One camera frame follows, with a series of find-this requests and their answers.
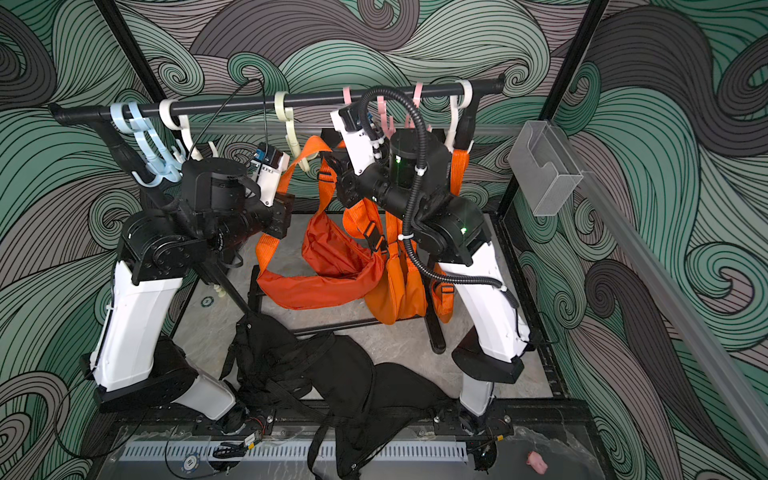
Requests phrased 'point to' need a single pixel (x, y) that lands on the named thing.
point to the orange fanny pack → (443, 294)
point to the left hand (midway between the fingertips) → (290, 193)
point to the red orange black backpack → (337, 270)
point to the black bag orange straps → (401, 400)
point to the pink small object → (536, 461)
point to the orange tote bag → (403, 294)
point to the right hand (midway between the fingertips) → (325, 153)
